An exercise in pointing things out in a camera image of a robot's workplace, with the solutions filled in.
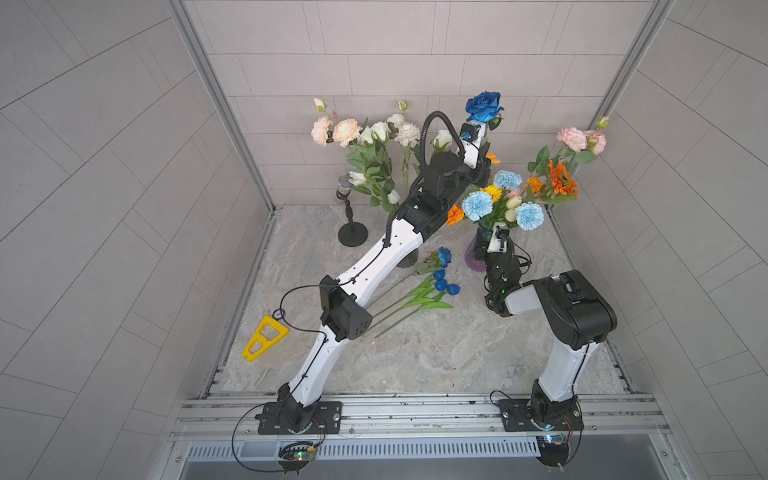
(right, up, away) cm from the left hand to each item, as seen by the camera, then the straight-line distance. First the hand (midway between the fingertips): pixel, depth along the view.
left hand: (492, 140), depth 67 cm
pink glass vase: (-18, -31, +29) cm, 46 cm away
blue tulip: (-9, -36, +28) cm, 46 cm away
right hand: (+6, -19, +25) cm, 32 cm away
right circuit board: (+15, -72, +1) cm, 73 cm away
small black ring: (-56, -45, +22) cm, 75 cm away
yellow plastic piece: (-58, -52, +14) cm, 79 cm away
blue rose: (-10, -30, +31) cm, 44 cm away
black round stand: (-38, -22, +37) cm, 57 cm away
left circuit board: (-44, -70, -2) cm, 83 cm away
